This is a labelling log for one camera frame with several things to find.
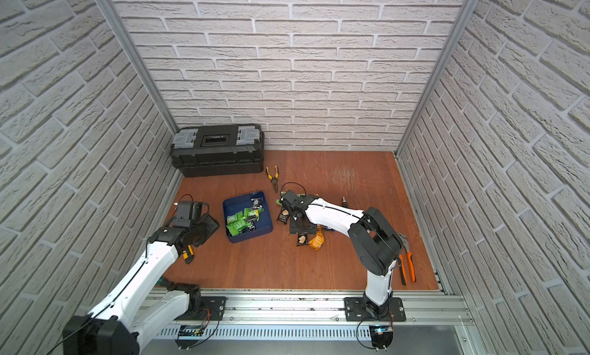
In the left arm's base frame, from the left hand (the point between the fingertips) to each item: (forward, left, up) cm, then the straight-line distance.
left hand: (218, 219), depth 83 cm
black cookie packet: (+6, -24, -8) cm, 26 cm away
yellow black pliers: (+26, -19, -8) cm, 33 cm away
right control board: (-35, -56, -10) cm, 67 cm away
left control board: (-34, +5, -13) cm, 37 cm away
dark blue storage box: (+1, -16, -7) cm, 18 cm away
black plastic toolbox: (+30, +7, +6) cm, 32 cm away
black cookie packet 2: (-4, -31, -8) cm, 33 cm away
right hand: (0, -32, -7) cm, 33 cm away
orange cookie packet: (-5, -37, -8) cm, 39 cm away
